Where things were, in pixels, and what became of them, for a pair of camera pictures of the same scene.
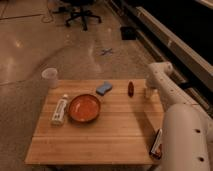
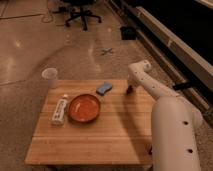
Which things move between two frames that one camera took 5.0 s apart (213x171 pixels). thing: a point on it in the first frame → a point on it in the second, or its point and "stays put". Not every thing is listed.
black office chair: [77, 9] stays put
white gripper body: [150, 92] → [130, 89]
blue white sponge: [105, 88] stays put
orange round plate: [84, 108] stays put
